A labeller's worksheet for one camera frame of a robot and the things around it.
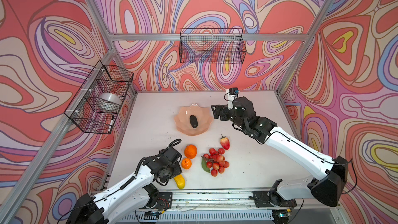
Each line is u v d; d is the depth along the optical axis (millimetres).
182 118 1013
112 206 425
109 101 703
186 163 819
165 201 721
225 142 888
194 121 979
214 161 802
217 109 637
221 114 640
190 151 826
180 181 753
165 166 627
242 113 528
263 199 734
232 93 618
